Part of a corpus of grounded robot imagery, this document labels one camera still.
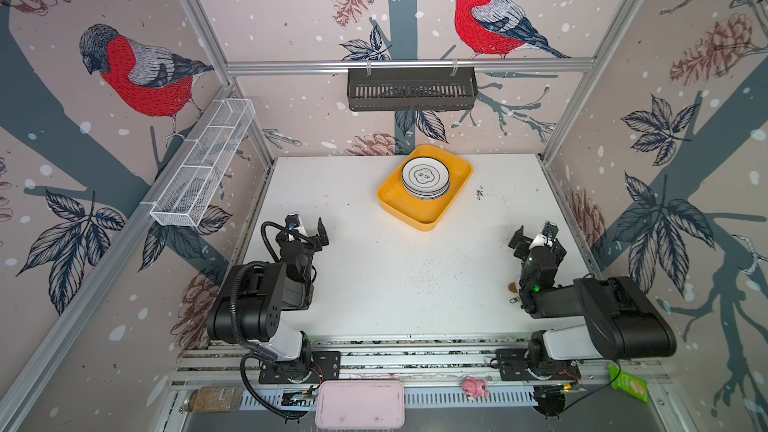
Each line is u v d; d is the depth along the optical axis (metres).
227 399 0.66
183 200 0.70
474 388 0.68
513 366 0.73
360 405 0.67
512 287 0.86
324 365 0.73
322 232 0.85
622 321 0.45
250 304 0.46
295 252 0.70
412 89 1.04
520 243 0.83
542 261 0.70
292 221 0.76
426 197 1.06
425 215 1.03
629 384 0.70
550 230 0.76
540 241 0.77
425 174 1.10
